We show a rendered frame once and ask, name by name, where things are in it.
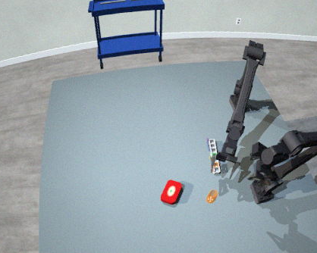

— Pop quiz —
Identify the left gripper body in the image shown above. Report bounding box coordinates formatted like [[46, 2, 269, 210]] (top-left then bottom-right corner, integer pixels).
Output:
[[255, 160, 272, 180]]

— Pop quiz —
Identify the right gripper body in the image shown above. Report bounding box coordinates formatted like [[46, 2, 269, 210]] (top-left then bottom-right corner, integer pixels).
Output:
[[216, 151, 240, 164]]

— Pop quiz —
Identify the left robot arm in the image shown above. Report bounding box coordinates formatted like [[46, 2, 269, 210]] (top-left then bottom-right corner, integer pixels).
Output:
[[250, 130, 317, 202]]

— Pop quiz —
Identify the white weekly pill organiser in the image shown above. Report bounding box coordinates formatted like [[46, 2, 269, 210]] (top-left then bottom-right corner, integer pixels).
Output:
[[206, 137, 220, 174]]

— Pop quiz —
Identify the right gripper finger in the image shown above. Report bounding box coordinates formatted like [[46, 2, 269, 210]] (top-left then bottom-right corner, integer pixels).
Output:
[[211, 156, 216, 172], [230, 163, 240, 178]]

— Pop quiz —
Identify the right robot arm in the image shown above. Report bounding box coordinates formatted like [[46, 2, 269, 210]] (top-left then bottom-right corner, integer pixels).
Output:
[[221, 40, 266, 156]]

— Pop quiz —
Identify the orange translucent pill bottle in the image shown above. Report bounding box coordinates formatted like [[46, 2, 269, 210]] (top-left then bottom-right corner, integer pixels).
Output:
[[206, 189, 218, 204]]

